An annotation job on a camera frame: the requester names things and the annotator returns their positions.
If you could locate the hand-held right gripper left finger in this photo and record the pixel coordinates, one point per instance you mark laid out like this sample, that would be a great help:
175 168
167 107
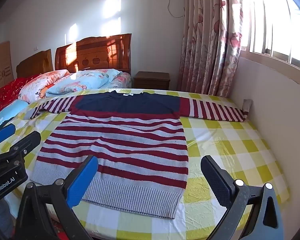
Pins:
81 180

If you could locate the light wooden wardrobe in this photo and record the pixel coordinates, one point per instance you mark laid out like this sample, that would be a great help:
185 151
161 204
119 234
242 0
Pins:
0 65

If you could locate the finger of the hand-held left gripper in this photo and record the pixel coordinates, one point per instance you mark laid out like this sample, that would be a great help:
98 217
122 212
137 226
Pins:
2 132
27 141

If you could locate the barred window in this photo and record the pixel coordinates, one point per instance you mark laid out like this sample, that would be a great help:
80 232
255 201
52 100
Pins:
270 30

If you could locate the red patterned blanket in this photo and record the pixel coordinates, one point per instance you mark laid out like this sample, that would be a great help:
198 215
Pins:
7 87

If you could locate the floral bed sheet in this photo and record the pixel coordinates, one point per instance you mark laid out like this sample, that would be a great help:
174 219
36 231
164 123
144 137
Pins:
122 81

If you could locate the pink floral curtain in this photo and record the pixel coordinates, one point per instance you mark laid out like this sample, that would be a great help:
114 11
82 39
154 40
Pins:
207 42

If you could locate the small wooden headboard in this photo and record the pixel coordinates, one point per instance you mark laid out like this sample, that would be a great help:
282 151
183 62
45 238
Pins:
35 65

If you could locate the red grey striped navy sweater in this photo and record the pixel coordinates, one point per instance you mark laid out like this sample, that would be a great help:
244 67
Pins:
120 140

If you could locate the large carved wooden headboard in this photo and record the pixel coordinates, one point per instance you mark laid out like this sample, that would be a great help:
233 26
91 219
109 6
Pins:
102 52

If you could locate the blue cloud print pillow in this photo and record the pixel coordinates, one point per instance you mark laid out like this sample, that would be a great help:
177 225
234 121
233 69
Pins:
7 110

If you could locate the pink floral quilt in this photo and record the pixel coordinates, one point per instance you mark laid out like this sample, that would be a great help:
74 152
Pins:
40 85

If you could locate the brown wooden nightstand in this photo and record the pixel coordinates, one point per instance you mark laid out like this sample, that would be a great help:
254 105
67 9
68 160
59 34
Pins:
152 81

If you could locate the light blue floral quilt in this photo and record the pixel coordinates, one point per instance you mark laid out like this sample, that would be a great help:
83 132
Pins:
85 80

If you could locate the yellow white checked tablecloth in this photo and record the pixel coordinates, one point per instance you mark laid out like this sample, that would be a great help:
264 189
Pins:
227 155

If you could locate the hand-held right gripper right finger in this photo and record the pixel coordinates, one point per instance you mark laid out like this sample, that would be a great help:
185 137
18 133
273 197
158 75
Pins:
215 180

